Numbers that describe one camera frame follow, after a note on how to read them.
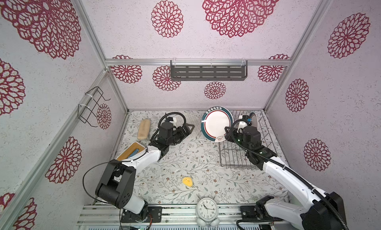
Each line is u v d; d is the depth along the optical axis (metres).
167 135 0.67
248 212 0.74
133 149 0.94
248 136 0.59
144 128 1.06
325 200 0.40
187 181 0.83
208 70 0.92
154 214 0.73
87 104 0.75
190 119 0.67
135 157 0.52
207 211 0.71
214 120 0.83
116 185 0.44
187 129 0.76
